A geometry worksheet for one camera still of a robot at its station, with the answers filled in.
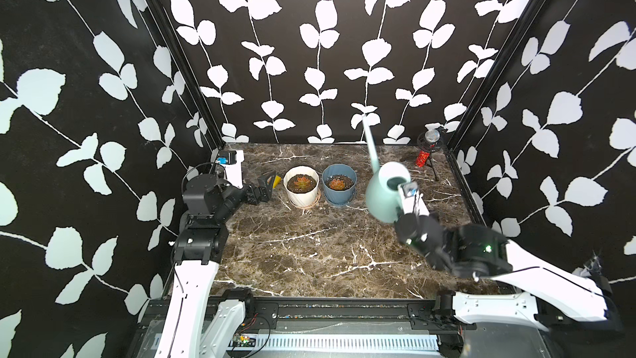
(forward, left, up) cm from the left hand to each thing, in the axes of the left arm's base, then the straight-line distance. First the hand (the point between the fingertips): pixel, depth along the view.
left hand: (261, 168), depth 66 cm
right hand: (-11, -36, -5) cm, 38 cm away
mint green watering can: (-10, -32, 0) cm, 33 cm away
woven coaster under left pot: (+7, -11, -34) cm, 36 cm away
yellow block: (+17, +1, -30) cm, 34 cm away
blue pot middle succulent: (+14, -24, -26) cm, 38 cm away
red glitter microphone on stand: (+21, -58, -13) cm, 63 cm away
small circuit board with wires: (-36, +8, -35) cm, 51 cm away
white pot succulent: (+13, -9, -26) cm, 31 cm away
